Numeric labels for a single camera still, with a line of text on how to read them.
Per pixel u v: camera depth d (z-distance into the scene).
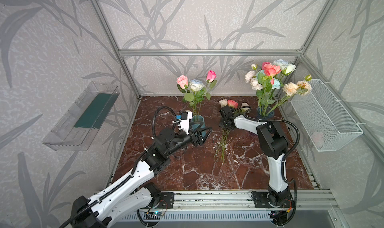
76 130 0.64
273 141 0.55
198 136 0.57
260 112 0.87
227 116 0.82
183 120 0.57
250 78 0.81
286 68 0.75
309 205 0.75
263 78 0.71
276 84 0.73
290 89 0.74
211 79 0.71
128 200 0.55
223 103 1.12
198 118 0.83
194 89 0.72
